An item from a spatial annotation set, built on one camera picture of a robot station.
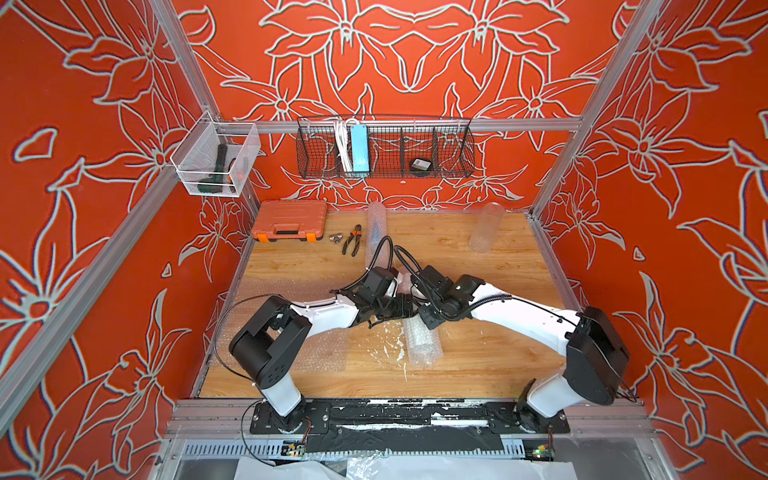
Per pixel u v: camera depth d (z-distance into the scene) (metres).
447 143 1.01
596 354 0.41
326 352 0.83
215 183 0.79
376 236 1.07
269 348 0.46
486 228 1.06
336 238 1.10
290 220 1.14
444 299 0.61
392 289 0.87
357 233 1.11
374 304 0.70
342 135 0.88
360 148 0.89
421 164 0.96
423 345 0.77
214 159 0.89
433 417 0.74
